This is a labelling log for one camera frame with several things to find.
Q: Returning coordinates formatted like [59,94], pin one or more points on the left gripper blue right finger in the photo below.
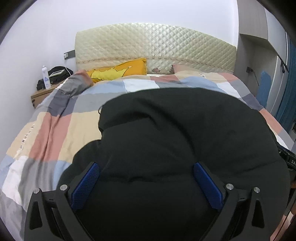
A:
[240,214]

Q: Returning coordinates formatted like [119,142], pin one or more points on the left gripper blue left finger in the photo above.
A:
[51,215]

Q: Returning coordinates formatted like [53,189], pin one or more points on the black puffer jacket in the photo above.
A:
[150,142]

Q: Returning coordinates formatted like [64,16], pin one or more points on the blue curtain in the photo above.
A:
[286,111]

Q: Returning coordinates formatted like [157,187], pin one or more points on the patchwork plaid quilt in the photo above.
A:
[68,119]

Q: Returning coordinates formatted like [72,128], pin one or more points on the grey wardrobe cabinet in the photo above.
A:
[262,47]

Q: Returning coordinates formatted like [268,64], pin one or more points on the wooden nightstand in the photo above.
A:
[40,95]

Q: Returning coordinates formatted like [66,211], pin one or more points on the white spray bottle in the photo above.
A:
[46,78]

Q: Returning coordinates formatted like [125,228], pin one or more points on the black bag on nightstand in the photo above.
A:
[58,74]

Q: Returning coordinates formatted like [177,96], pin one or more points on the floral pillow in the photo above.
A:
[160,69]

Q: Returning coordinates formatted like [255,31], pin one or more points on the cream quilted headboard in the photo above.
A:
[160,44]

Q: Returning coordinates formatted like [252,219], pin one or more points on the yellow pillow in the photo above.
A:
[132,67]

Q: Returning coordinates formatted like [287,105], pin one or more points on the grey wall socket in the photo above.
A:
[69,54]

